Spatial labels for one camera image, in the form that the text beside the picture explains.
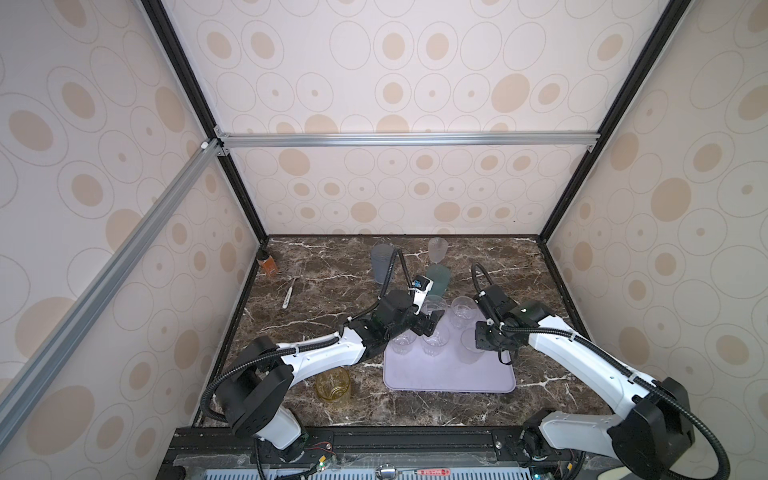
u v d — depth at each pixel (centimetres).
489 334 71
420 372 86
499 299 63
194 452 73
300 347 50
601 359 46
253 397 43
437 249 113
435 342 91
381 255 120
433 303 95
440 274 103
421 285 70
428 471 69
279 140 92
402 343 91
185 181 76
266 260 103
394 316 62
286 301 100
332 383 81
